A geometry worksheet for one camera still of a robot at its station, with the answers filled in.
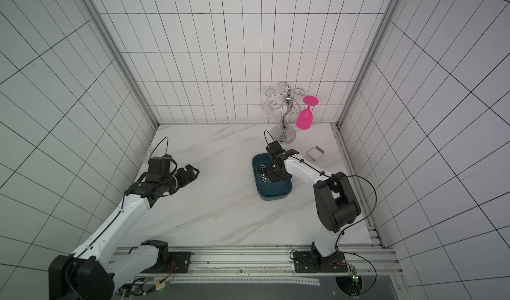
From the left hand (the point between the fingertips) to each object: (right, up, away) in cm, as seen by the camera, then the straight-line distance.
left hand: (191, 179), depth 83 cm
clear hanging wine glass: (+34, +34, +24) cm, 54 cm away
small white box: (+60, +10, +23) cm, 65 cm away
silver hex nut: (+31, +3, +17) cm, 36 cm away
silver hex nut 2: (+31, -1, +14) cm, 34 cm away
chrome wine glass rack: (+45, +21, +30) cm, 58 cm away
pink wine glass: (+52, +27, +14) cm, 61 cm away
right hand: (+34, -1, +9) cm, 35 cm away
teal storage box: (+35, -7, +6) cm, 36 cm away
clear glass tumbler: (-31, +9, +20) cm, 38 cm away
